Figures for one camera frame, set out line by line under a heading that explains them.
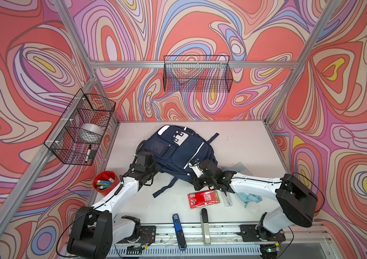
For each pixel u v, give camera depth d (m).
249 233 0.73
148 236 0.72
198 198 0.85
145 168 0.66
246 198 0.80
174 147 0.93
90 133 0.71
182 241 0.72
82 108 0.74
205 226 0.72
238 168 0.94
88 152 0.72
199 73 0.96
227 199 0.84
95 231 0.40
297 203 0.44
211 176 0.65
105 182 0.80
